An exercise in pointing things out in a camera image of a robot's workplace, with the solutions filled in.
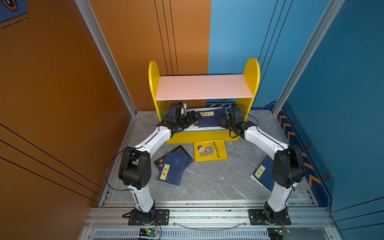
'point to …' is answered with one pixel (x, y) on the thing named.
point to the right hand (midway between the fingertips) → (222, 120)
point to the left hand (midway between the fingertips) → (199, 116)
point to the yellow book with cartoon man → (209, 150)
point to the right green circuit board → (283, 231)
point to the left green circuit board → (147, 232)
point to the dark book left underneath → (179, 150)
